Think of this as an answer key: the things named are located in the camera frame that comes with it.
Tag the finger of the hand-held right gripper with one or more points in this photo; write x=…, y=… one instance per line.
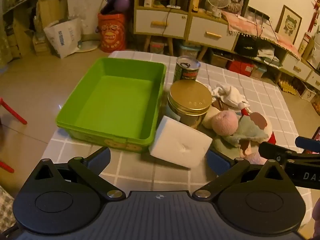
x=307, y=142
x=272, y=150

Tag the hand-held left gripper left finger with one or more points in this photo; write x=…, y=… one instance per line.
x=101, y=158

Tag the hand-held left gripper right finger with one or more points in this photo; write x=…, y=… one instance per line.
x=217, y=162

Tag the plush doll with pink head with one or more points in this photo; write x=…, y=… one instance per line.
x=247, y=132

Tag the brown felt disc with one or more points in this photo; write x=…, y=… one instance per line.
x=258, y=120

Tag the pink knitted ball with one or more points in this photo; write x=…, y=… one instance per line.
x=223, y=122

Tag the white sponge block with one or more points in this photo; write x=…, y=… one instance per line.
x=180, y=142

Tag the beige soft ball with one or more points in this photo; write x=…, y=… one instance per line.
x=208, y=117

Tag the green plastic box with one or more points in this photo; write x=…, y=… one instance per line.
x=112, y=100

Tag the white cloth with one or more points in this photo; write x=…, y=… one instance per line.
x=230, y=96

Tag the grey checked tablecloth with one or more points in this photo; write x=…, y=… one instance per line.
x=265, y=92

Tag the gold lid cookie jar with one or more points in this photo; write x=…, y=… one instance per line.
x=188, y=97

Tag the low wooden stand with drawers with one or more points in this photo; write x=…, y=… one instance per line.
x=292, y=65

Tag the red cardboard box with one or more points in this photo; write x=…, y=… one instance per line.
x=238, y=67

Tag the green drink can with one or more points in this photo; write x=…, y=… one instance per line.
x=187, y=71

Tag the red plastic chair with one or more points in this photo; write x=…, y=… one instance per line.
x=13, y=113

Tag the person's checked garment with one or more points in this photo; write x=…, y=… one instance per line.
x=6, y=205

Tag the black bag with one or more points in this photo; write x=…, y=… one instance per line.
x=247, y=46

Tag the white round fan base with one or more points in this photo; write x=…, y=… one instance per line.
x=87, y=46

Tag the teal lid storage box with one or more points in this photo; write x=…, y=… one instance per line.
x=188, y=51

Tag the framed cartoon picture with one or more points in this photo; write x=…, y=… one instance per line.
x=288, y=25

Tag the clear storage box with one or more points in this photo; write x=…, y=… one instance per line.
x=158, y=47

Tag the orange printed tub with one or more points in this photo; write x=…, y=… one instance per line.
x=111, y=33

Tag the white paper bag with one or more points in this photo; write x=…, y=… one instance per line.
x=63, y=38

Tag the pink fringed cloth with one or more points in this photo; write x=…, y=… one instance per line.
x=250, y=25

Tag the red hanging decoration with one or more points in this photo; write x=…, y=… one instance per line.
x=315, y=15

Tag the wooden cabinet with white drawers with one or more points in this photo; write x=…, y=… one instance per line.
x=170, y=22

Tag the purple ball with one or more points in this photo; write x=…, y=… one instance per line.
x=123, y=2

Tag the wooden wall shelf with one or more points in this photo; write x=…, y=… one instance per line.
x=25, y=17

